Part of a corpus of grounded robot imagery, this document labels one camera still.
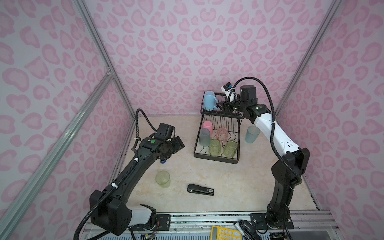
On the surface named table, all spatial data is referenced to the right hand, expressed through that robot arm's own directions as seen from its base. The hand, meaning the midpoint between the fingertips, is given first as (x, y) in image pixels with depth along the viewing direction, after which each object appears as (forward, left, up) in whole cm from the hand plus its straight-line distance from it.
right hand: (223, 98), depth 82 cm
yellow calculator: (-58, +2, -32) cm, 66 cm away
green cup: (-15, +3, -26) cm, 31 cm away
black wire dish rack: (+12, -11, -32) cm, 36 cm away
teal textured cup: (-6, +9, -29) cm, 31 cm away
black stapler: (-39, +15, -30) cm, 51 cm away
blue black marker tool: (-21, +36, -33) cm, 53 cm away
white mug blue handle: (+6, +7, -7) cm, 11 cm away
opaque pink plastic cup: (-1, +7, -21) cm, 23 cm away
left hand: (-21, +23, -14) cm, 34 cm away
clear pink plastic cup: (-5, -2, -26) cm, 27 cm away
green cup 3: (-33, +33, -31) cm, 57 cm away
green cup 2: (-16, -6, -26) cm, 31 cm away
